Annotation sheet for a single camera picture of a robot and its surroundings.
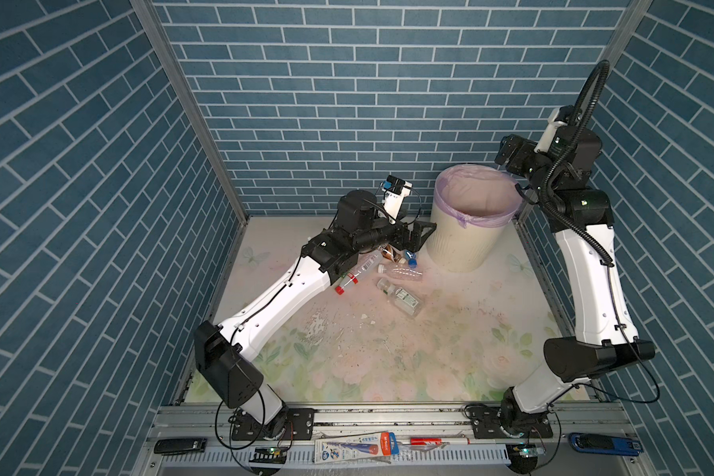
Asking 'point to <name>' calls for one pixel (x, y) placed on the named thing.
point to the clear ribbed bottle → (402, 270)
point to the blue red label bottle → (412, 258)
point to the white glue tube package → (356, 446)
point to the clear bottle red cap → (366, 261)
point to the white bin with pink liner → (472, 206)
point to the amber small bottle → (388, 253)
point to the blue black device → (605, 444)
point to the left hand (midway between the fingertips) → (421, 221)
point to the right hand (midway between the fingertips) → (515, 139)
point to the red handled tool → (425, 441)
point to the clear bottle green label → (402, 298)
